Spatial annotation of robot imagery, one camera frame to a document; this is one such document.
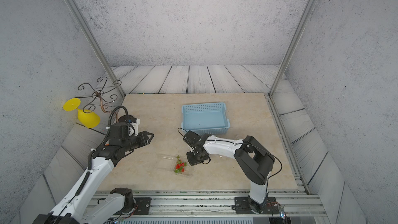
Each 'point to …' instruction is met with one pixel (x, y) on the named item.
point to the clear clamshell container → (176, 164)
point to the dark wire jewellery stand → (105, 100)
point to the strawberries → (180, 166)
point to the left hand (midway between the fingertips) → (153, 135)
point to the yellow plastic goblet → (87, 118)
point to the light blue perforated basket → (205, 118)
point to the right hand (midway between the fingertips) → (192, 163)
